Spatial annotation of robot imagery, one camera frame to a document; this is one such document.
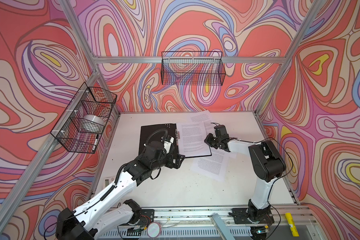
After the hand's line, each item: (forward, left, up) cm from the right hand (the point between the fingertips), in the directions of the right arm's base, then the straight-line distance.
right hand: (204, 142), depth 100 cm
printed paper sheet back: (+6, +8, -2) cm, 10 cm away
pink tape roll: (-49, +30, +4) cm, 57 cm away
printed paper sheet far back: (+27, 0, -3) cm, 27 cm away
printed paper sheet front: (-17, -4, -2) cm, 18 cm away
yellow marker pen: (-48, -36, -1) cm, 60 cm away
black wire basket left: (-8, +65, +29) cm, 72 cm away
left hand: (-18, +17, +18) cm, 31 cm away
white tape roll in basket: (-8, +58, +32) cm, 66 cm away
